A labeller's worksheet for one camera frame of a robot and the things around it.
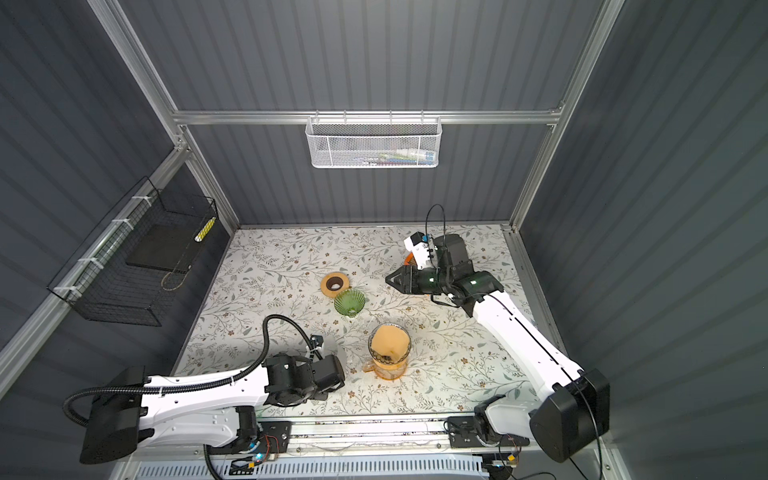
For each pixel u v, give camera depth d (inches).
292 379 22.1
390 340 30.2
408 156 36.0
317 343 28.6
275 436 28.7
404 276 25.7
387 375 32.8
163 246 29.4
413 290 25.3
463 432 29.0
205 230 32.4
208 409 18.5
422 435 29.7
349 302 38.6
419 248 27.0
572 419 15.3
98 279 25.4
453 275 22.8
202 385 18.4
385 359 29.0
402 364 28.2
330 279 40.2
